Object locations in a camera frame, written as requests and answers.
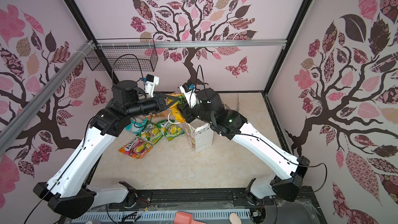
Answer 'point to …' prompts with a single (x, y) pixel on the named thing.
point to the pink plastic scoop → (184, 218)
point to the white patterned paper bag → (200, 134)
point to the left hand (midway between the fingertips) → (177, 102)
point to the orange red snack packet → (137, 148)
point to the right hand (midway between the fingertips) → (180, 102)
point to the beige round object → (233, 219)
